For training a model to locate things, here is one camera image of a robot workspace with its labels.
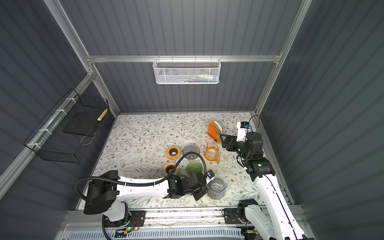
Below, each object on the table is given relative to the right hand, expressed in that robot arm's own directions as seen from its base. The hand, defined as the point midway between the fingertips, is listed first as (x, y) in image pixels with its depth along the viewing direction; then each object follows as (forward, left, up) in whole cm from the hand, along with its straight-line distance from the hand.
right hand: (228, 137), depth 74 cm
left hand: (-18, +10, -19) cm, 28 cm away
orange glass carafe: (+5, +6, -25) cm, 27 cm away
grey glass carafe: (-17, +5, -26) cm, 31 cm away
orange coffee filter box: (+17, +4, -17) cm, 25 cm away
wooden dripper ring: (+6, +32, -25) cm, 41 cm away
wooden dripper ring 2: (-5, +34, -23) cm, 41 cm away
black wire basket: (-1, +81, +4) cm, 81 cm away
